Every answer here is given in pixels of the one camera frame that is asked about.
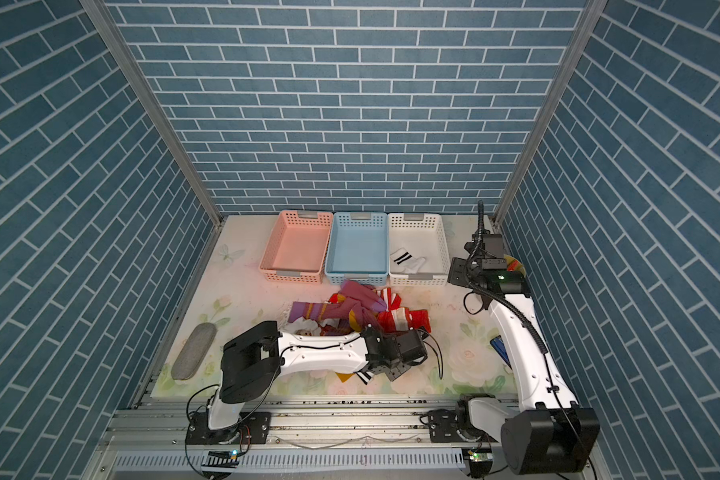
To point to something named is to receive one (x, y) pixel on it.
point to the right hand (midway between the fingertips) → (467, 270)
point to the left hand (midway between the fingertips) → (404, 363)
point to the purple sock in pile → (361, 298)
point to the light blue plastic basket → (358, 248)
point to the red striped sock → (392, 301)
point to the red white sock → (401, 319)
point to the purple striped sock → (313, 310)
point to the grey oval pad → (193, 350)
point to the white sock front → (365, 377)
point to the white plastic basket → (422, 235)
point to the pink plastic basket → (296, 246)
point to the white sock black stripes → (406, 260)
